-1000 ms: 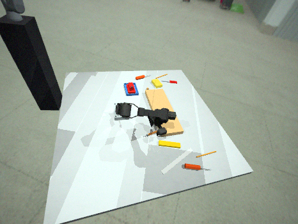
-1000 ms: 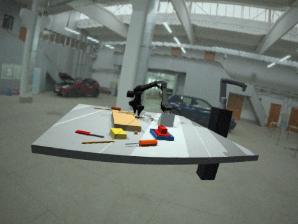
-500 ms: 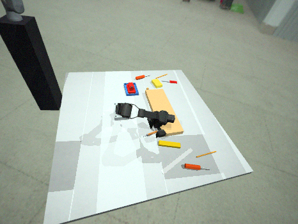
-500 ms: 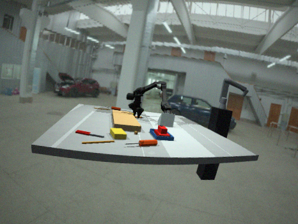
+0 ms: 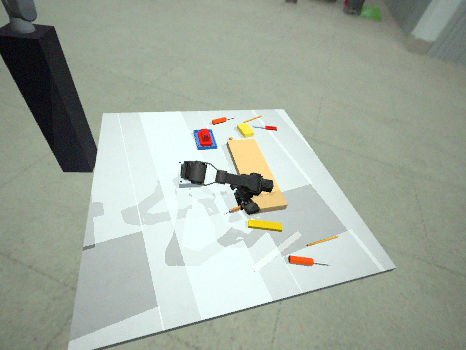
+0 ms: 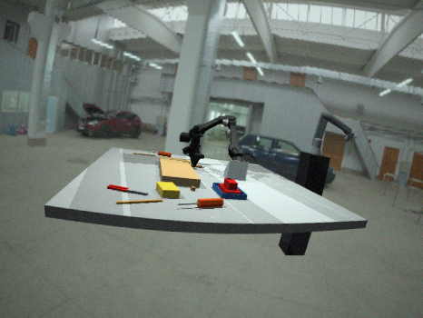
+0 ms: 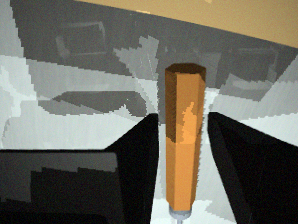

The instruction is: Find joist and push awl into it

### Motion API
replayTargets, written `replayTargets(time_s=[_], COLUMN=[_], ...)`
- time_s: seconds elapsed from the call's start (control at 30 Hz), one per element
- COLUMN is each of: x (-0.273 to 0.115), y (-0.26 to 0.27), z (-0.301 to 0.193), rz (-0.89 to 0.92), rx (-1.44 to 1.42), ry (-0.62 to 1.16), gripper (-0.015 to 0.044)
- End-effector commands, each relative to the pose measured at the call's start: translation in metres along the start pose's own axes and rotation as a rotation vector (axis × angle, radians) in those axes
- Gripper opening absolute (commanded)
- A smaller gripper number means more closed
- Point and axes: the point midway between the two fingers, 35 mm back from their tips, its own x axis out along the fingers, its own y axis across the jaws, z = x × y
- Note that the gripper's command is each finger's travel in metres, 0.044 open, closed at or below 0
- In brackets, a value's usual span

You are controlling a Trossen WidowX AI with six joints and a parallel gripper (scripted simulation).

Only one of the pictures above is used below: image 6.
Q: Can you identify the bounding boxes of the red rectangular block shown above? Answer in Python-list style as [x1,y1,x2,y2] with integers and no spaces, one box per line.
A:
[219,178,241,194]

